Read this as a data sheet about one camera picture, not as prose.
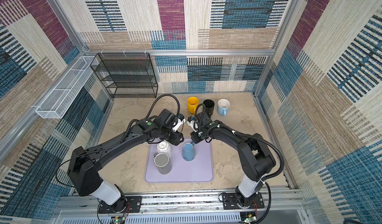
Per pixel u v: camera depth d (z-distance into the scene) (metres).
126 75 1.11
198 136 0.79
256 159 0.46
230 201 0.73
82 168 0.41
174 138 0.70
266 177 0.49
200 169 0.85
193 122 0.82
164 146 0.81
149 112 0.67
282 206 0.74
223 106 1.00
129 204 0.73
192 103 1.04
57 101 0.72
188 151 0.80
